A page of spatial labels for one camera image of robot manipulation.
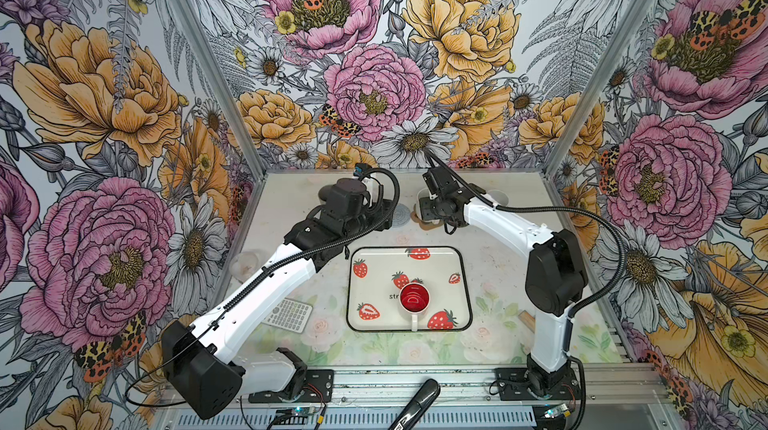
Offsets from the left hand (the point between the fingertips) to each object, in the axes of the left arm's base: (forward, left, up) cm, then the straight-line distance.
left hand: (380, 211), depth 75 cm
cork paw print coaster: (+14, -14, -27) cm, 33 cm away
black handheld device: (-38, -8, -22) cm, 45 cm away
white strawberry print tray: (-4, +2, -28) cm, 28 cm away
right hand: (+10, -16, -15) cm, 24 cm away
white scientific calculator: (-16, +26, -27) cm, 40 cm away
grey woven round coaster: (+19, -7, -27) cm, 34 cm away
